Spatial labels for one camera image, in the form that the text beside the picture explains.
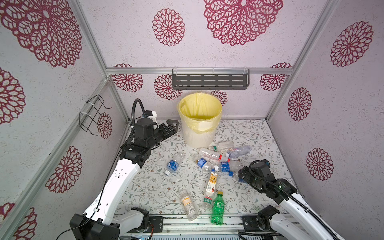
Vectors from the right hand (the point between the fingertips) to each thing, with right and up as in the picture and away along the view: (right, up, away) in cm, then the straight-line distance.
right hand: (243, 173), depth 79 cm
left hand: (-37, +24, -7) cm, 45 cm away
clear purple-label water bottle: (+4, +9, +21) cm, 23 cm away
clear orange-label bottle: (-29, -15, -4) cm, 33 cm away
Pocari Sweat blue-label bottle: (-38, +2, +11) cm, 40 cm away
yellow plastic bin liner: (-22, +36, +27) cm, 50 cm away
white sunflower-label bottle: (-17, -6, +3) cm, 18 cm away
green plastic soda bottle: (-14, -17, -5) cm, 23 cm away
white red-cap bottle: (-16, +8, +16) cm, 24 cm away
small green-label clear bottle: (-19, -15, -1) cm, 25 cm away
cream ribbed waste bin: (-24, +16, +25) cm, 38 cm away
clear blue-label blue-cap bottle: (-6, +1, +10) cm, 12 cm away
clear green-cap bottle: (-3, +13, +25) cm, 28 cm away
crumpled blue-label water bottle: (-13, +1, +14) cm, 19 cm away
